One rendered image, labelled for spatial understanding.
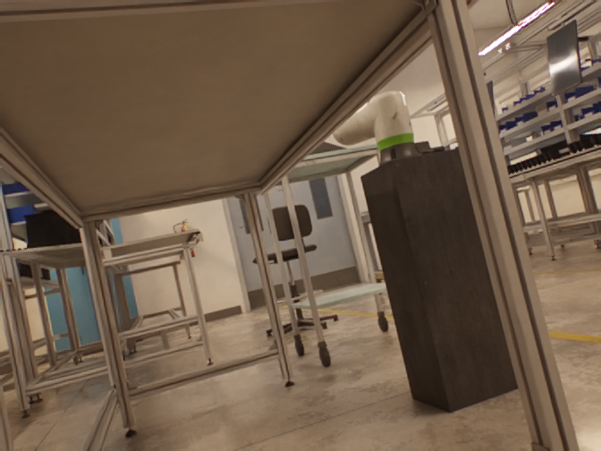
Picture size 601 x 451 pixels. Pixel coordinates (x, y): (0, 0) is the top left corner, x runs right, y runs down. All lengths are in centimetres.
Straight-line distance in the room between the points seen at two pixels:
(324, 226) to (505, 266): 747
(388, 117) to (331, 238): 650
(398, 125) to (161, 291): 622
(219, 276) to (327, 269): 165
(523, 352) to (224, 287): 708
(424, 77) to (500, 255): 874
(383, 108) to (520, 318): 114
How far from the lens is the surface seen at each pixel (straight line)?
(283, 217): 420
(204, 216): 784
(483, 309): 183
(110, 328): 250
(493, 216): 83
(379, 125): 184
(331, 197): 836
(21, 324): 443
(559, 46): 552
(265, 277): 253
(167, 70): 115
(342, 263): 829
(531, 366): 85
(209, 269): 778
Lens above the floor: 56
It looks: 3 degrees up
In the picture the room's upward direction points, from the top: 13 degrees counter-clockwise
